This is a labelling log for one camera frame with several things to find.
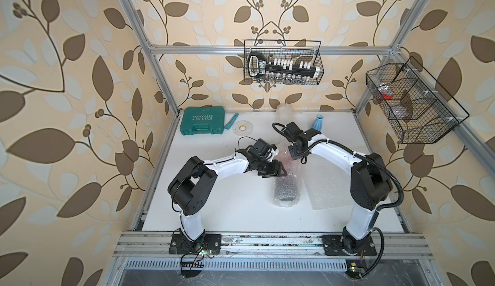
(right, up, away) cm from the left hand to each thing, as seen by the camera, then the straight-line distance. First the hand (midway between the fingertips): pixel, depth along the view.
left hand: (280, 173), depth 85 cm
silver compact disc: (-19, +21, +28) cm, 39 cm away
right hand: (+11, +9, +7) cm, 16 cm away
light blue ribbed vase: (+22, +23, +17) cm, 36 cm away
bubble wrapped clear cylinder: (+5, +29, +25) cm, 38 cm away
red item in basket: (+44, +35, -4) cm, 57 cm away
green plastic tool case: (-42, +25, +26) cm, 56 cm away
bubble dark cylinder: (+2, -5, -6) cm, 8 cm away
